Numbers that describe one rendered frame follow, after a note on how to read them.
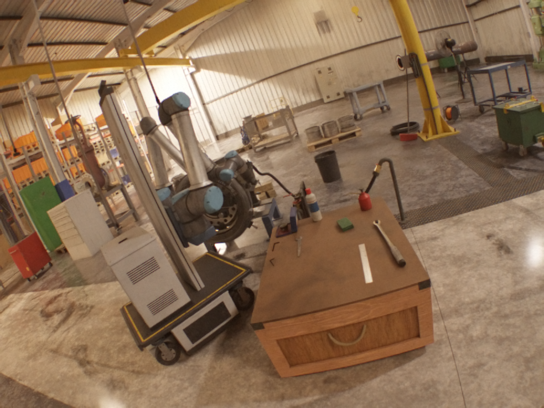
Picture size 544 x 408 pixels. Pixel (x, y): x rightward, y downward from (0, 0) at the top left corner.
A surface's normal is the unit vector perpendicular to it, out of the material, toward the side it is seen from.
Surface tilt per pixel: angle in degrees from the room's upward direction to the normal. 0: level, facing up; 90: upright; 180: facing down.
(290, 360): 90
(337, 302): 0
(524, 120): 91
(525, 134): 90
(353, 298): 0
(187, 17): 90
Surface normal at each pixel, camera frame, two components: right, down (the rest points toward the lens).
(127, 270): 0.60, 0.05
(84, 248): -0.21, 0.40
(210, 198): 0.86, -0.06
